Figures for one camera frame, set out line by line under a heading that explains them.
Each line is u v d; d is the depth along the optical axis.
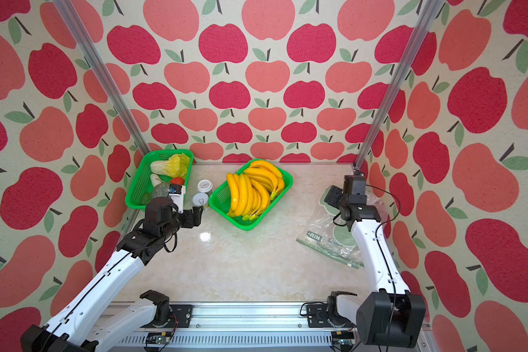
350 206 0.56
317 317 0.73
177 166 1.08
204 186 1.03
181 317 0.75
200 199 1.00
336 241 0.86
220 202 1.01
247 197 0.91
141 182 1.06
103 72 0.84
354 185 0.60
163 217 0.57
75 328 0.39
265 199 0.97
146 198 1.01
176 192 0.66
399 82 0.86
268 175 1.04
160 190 0.95
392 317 0.38
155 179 1.10
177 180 1.07
